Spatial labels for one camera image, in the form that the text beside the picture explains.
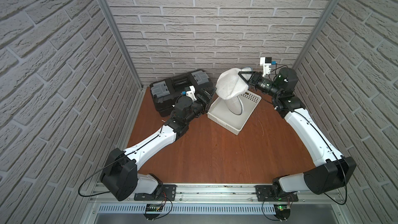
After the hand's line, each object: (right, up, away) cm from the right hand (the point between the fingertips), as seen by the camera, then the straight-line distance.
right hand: (240, 73), depth 66 cm
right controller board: (+21, -64, +4) cm, 67 cm away
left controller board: (-41, -65, +5) cm, 77 cm away
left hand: (-9, -8, +3) cm, 12 cm away
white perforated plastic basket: (-5, -20, +43) cm, 48 cm away
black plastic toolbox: (-40, -7, +27) cm, 48 cm away
